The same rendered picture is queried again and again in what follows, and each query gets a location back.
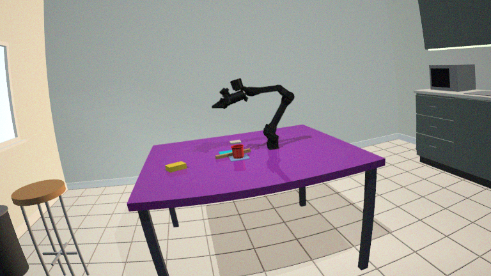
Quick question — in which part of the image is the red cup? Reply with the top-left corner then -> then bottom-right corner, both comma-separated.
231,144 -> 244,158

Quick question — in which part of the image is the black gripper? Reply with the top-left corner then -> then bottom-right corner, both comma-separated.
212,93 -> 238,109

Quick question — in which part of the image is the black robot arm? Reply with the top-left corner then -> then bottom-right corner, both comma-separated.
219,78 -> 294,150

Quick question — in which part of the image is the yellow rectangular block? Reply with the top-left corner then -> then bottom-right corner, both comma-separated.
165,161 -> 187,173

